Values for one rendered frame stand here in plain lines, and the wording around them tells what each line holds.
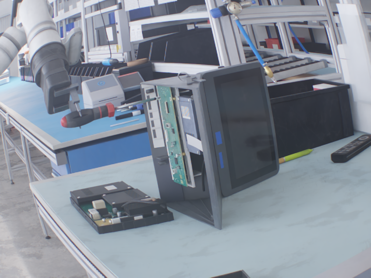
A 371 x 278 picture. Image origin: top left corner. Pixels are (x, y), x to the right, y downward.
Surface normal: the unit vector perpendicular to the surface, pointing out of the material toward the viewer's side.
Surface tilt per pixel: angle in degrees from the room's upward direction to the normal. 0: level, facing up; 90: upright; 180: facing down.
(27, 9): 68
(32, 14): 63
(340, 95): 90
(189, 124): 90
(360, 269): 30
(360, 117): 90
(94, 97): 41
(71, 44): 133
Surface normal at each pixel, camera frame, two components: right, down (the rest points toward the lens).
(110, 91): 0.09, -0.67
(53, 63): 0.19, -0.49
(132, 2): -0.91, 0.25
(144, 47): 0.34, 0.10
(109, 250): -0.17, -0.97
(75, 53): 0.38, 0.73
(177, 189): -0.18, 0.20
